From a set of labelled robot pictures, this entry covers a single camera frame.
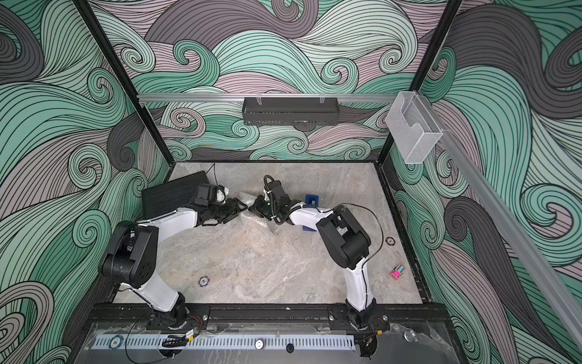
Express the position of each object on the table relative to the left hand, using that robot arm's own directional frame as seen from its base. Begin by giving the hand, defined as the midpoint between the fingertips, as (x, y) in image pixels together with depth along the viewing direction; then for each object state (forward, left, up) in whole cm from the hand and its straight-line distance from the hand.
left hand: (242, 207), depth 92 cm
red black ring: (-9, -62, -8) cm, 63 cm away
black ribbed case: (+8, +34, -4) cm, 35 cm away
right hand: (-2, -1, +1) cm, 3 cm away
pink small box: (-24, -59, -6) cm, 64 cm away
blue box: (+6, -29, -3) cm, 30 cm away
